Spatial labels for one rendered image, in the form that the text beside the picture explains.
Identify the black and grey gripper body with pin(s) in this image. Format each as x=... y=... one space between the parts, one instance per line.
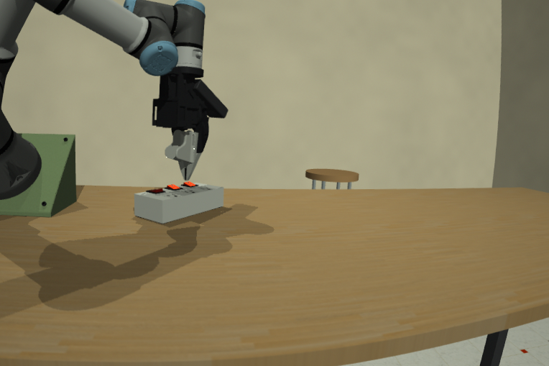
x=175 y=111

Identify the white power strip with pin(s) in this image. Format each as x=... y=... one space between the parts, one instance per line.
x=176 y=202

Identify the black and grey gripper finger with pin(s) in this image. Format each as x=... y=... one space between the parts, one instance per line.
x=178 y=140
x=193 y=146

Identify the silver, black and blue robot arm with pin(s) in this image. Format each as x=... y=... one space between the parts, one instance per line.
x=154 y=44

